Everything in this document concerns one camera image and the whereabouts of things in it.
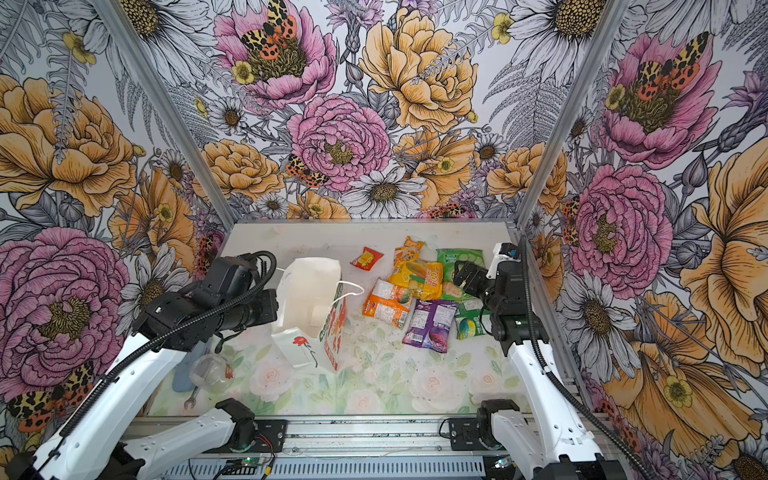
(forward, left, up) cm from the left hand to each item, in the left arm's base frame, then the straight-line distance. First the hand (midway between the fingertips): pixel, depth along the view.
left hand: (274, 317), depth 68 cm
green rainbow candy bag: (+10, -51, -21) cm, 56 cm away
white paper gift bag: (+13, -2, -21) cm, 25 cm away
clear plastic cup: (-4, +23, -23) cm, 33 cm away
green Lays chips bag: (+35, -47, -22) cm, 62 cm away
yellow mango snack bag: (+23, -37, -20) cm, 48 cm away
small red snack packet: (+34, -19, -23) cm, 45 cm away
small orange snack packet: (+36, -33, -21) cm, 53 cm away
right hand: (+12, -46, -2) cm, 48 cm away
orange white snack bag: (+15, -26, -20) cm, 36 cm away
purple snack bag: (+8, -38, -21) cm, 45 cm away
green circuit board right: (-26, -52, -25) cm, 63 cm away
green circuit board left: (-24, +7, -25) cm, 35 cm away
